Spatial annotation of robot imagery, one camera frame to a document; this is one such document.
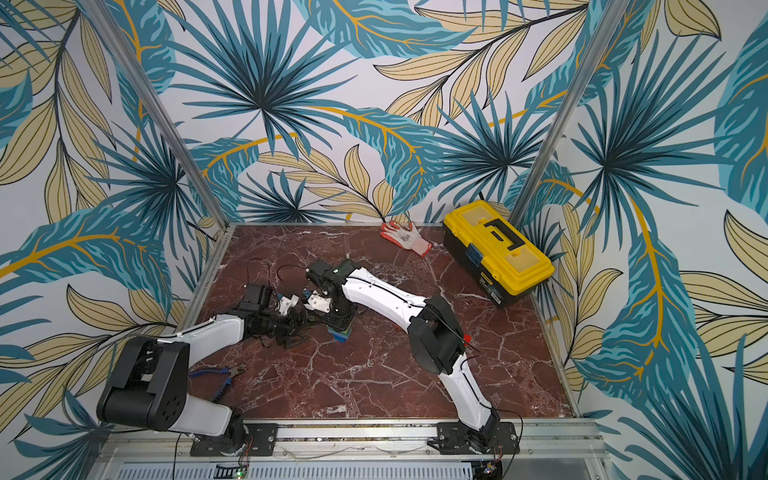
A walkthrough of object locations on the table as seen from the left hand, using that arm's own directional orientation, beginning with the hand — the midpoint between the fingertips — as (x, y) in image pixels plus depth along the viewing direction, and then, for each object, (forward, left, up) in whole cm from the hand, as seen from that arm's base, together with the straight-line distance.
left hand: (316, 331), depth 85 cm
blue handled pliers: (-10, +23, -6) cm, 26 cm away
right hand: (+3, -7, +1) cm, 8 cm away
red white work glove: (+40, -28, -4) cm, 49 cm away
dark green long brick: (-1, -9, +1) cm, 9 cm away
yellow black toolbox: (+20, -51, +11) cm, 56 cm away
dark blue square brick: (0, -6, -3) cm, 7 cm away
